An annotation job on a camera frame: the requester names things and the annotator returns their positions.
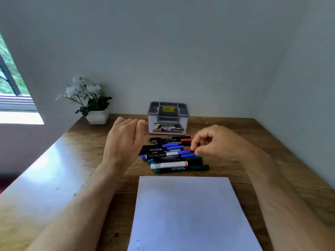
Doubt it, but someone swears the person's right hand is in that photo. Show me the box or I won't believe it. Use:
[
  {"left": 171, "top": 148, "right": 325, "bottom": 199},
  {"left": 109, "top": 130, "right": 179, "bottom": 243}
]
[{"left": 190, "top": 124, "right": 252, "bottom": 164}]

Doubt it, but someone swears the person's left hand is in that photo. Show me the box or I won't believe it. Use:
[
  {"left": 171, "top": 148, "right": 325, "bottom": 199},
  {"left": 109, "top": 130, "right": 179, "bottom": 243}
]
[{"left": 102, "top": 116, "right": 148, "bottom": 170}]

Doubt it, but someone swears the pile of assorted markers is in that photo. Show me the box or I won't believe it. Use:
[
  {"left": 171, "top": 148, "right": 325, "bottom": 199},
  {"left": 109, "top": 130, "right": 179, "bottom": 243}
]
[{"left": 139, "top": 136, "right": 210, "bottom": 173}]

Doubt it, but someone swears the white barrel black cap marker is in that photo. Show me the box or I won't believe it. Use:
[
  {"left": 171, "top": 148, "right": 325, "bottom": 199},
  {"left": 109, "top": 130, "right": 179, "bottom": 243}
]
[{"left": 150, "top": 157, "right": 203, "bottom": 170}]

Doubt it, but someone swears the white paper sheet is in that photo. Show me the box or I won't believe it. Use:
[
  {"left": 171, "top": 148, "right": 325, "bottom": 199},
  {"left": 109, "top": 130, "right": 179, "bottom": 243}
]
[{"left": 127, "top": 176, "right": 263, "bottom": 251}]

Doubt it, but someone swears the person's left forearm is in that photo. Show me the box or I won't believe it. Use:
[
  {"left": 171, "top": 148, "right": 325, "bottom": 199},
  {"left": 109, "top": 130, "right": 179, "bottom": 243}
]
[{"left": 26, "top": 159, "right": 131, "bottom": 251}]

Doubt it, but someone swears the person's right forearm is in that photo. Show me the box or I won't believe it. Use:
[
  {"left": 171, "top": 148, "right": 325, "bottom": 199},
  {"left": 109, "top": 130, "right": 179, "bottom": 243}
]
[{"left": 239, "top": 146, "right": 335, "bottom": 251}]

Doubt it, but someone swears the white square flower pot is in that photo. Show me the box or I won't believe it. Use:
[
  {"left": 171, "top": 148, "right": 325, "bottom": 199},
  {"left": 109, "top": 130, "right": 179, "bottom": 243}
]
[{"left": 85, "top": 108, "right": 110, "bottom": 125}]

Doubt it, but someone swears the grey white desk organizer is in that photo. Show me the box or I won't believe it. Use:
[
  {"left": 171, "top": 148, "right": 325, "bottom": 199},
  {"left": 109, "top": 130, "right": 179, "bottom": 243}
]
[{"left": 147, "top": 101, "right": 190, "bottom": 136}]

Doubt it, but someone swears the artificial white flower plant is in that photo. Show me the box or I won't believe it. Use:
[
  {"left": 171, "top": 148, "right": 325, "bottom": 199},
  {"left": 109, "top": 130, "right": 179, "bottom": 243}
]
[{"left": 55, "top": 74, "right": 113, "bottom": 117}]

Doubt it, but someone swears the window with dark bars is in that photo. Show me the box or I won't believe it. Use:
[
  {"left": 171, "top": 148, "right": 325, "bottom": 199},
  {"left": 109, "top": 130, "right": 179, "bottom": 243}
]
[{"left": 0, "top": 32, "right": 38, "bottom": 112}]

